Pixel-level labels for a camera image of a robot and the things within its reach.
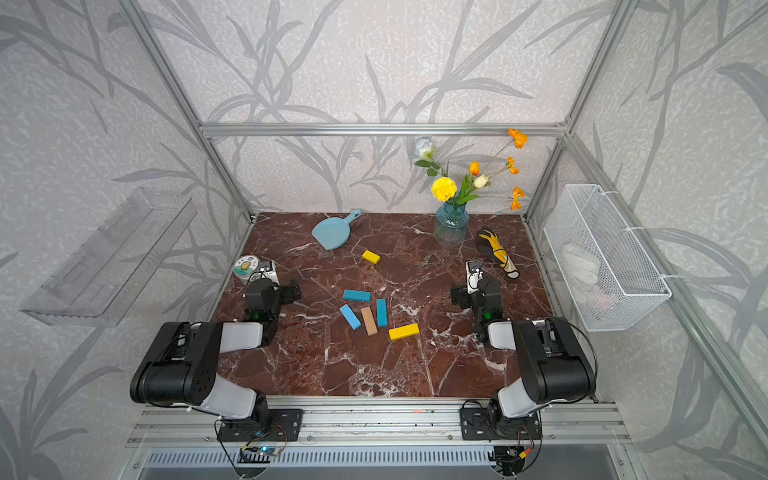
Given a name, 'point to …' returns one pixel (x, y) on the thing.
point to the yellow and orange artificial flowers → (472, 185)
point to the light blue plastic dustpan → (332, 233)
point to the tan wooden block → (369, 321)
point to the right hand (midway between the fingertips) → (469, 278)
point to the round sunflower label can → (244, 266)
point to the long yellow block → (403, 332)
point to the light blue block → (350, 317)
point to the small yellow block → (371, 257)
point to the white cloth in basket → (578, 266)
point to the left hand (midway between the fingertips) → (279, 277)
